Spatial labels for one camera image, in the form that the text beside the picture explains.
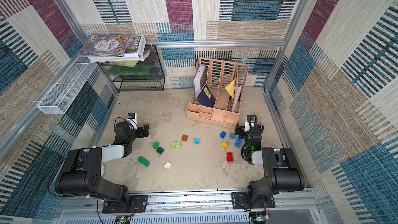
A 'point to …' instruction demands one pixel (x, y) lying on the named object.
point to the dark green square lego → (160, 150)
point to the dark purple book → (205, 97)
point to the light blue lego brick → (196, 141)
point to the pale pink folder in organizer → (236, 100)
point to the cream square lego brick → (168, 165)
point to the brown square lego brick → (184, 138)
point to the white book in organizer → (200, 80)
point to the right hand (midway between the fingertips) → (246, 120)
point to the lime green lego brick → (175, 144)
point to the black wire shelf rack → (147, 75)
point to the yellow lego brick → (224, 145)
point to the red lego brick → (229, 157)
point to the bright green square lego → (156, 145)
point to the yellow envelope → (230, 87)
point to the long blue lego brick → (238, 142)
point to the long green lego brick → (143, 160)
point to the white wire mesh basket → (59, 96)
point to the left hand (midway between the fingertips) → (140, 124)
